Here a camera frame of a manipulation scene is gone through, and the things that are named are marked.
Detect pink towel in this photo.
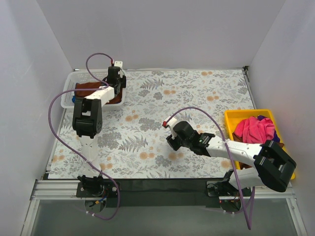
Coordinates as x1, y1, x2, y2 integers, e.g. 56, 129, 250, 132
234, 117, 263, 144

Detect white plastic basket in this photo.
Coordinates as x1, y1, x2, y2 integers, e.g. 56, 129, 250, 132
61, 69, 126, 111

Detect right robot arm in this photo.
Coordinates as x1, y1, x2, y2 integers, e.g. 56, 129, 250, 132
162, 118, 296, 193

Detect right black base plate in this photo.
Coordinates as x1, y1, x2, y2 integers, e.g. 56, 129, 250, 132
206, 181, 240, 197

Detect floral table mat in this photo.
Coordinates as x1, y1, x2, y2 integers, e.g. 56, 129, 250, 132
48, 69, 254, 179

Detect yellow plastic bin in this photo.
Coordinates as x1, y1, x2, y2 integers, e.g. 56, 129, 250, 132
224, 109, 296, 181

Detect brown towel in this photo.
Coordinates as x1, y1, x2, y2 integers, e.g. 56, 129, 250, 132
74, 82, 123, 104
232, 131, 284, 169

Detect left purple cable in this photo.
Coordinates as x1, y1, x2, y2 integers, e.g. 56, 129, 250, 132
48, 53, 121, 220

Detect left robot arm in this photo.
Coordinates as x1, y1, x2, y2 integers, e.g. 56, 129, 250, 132
72, 65, 126, 197

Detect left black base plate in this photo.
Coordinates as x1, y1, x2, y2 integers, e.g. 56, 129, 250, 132
75, 180, 118, 199

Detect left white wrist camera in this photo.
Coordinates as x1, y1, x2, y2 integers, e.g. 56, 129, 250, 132
114, 60, 125, 77

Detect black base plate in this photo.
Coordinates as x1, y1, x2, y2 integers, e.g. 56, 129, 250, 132
206, 181, 240, 197
75, 180, 118, 199

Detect purple towel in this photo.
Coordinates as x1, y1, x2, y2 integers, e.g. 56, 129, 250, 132
257, 115, 281, 143

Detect aluminium frame rail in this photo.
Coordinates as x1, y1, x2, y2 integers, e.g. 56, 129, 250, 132
31, 179, 296, 200

